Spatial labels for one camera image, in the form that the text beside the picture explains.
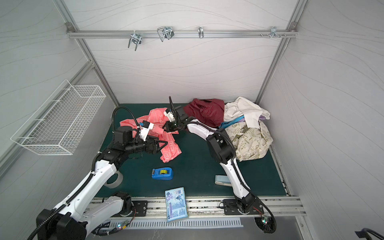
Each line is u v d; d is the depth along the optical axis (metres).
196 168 0.91
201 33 0.78
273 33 0.77
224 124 1.00
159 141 0.72
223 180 0.80
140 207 0.73
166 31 0.76
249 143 0.83
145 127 0.66
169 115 0.90
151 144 0.65
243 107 1.07
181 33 0.78
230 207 0.73
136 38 0.80
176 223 0.70
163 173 0.80
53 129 0.66
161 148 0.68
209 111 1.04
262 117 1.00
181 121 0.79
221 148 0.59
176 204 0.70
